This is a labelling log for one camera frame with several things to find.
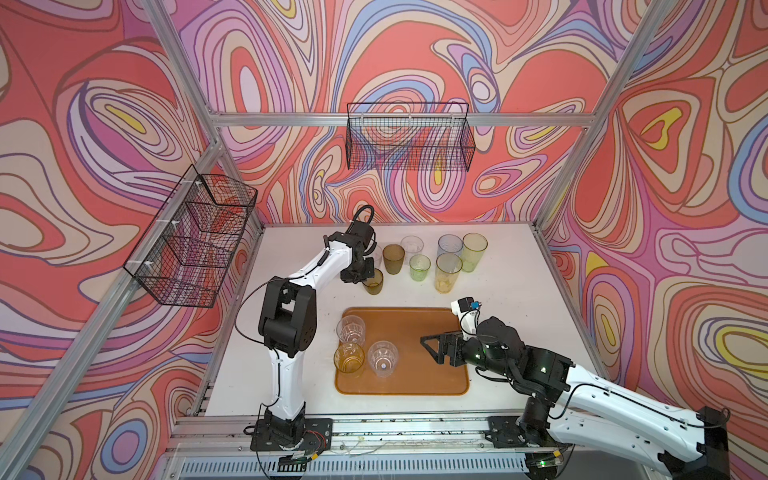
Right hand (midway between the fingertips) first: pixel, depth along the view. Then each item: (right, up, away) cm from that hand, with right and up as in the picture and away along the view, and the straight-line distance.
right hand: (435, 346), depth 72 cm
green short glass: (0, +18, +32) cm, 37 cm away
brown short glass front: (-16, +12, +26) cm, 33 cm away
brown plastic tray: (-3, -10, +10) cm, 15 cm away
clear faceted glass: (-23, -1, +19) cm, 29 cm away
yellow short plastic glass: (-23, -8, +13) cm, 27 cm away
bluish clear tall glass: (+9, +26, +26) cm, 38 cm away
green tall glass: (+17, +25, +25) cm, 40 cm away
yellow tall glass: (+8, +18, +24) cm, 31 cm away
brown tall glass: (-10, +22, +28) cm, 36 cm away
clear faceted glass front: (-13, -7, +12) cm, 19 cm away
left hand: (-18, +16, +24) cm, 33 cm away
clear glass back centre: (-2, +26, +36) cm, 45 cm away
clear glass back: (-15, +21, +30) cm, 40 cm away
